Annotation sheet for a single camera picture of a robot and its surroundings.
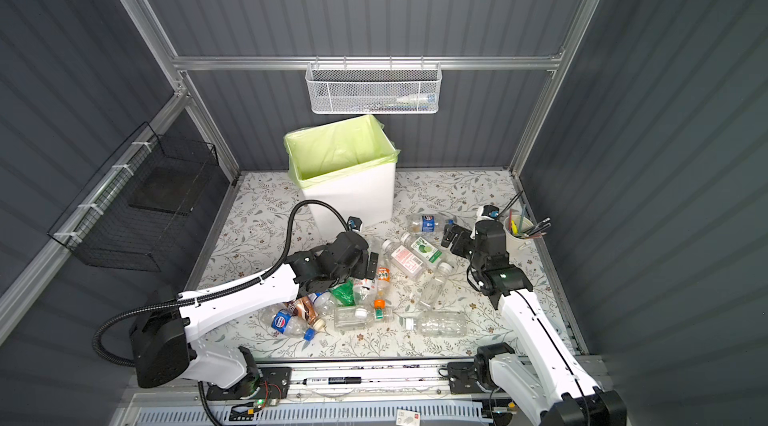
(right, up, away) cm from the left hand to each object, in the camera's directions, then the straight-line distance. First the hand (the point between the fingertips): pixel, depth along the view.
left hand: (364, 254), depth 81 cm
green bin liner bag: (-11, +32, +17) cm, 38 cm away
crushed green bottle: (-6, -12, +5) cm, 15 cm away
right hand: (+27, +6, -1) cm, 28 cm away
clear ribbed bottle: (+20, -18, -3) cm, 27 cm away
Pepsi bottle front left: (-22, -16, -2) cm, 28 cm away
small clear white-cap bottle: (+21, -11, +9) cm, 26 cm away
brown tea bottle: (-17, -15, +1) cm, 23 cm away
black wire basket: (-57, +11, -9) cm, 59 cm away
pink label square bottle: (+12, -3, +10) cm, 16 cm away
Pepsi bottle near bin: (+21, +7, +18) cm, 29 cm away
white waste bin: (0, +16, +18) cm, 24 cm away
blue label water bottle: (-12, -15, +5) cm, 20 cm away
